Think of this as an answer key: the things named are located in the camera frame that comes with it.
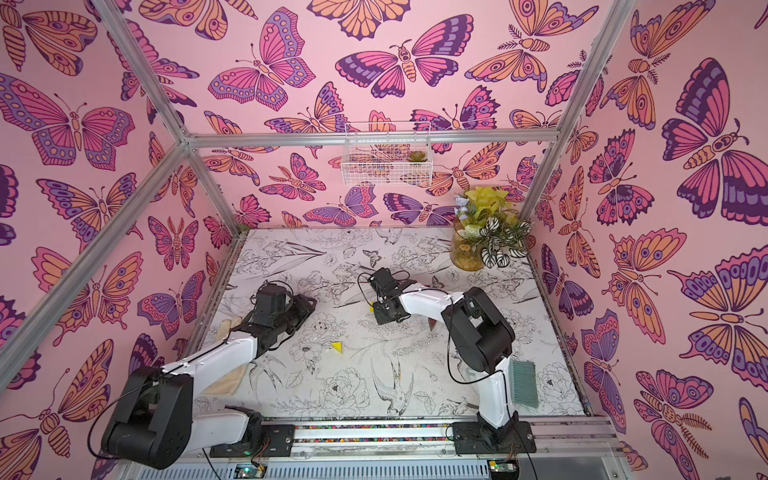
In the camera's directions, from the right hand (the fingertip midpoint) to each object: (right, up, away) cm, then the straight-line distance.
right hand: (386, 310), depth 97 cm
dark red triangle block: (+14, -3, -5) cm, 15 cm away
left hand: (-21, +4, -6) cm, 22 cm away
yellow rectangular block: (-4, +2, -9) cm, 10 cm away
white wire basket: (+2, +50, -2) cm, 50 cm away
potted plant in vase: (+29, +25, -11) cm, 40 cm away
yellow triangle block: (-14, -9, -9) cm, 19 cm away
